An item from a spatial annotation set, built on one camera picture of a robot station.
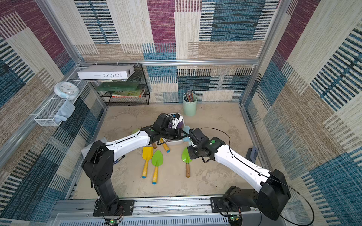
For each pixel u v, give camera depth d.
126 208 0.73
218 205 0.73
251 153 0.88
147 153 0.92
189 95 1.03
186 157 0.91
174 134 0.76
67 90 0.75
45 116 0.66
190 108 1.05
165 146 0.94
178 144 0.94
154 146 0.92
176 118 0.79
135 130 1.06
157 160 0.90
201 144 0.59
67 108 0.70
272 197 0.38
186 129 0.83
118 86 0.95
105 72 0.78
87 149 0.96
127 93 0.99
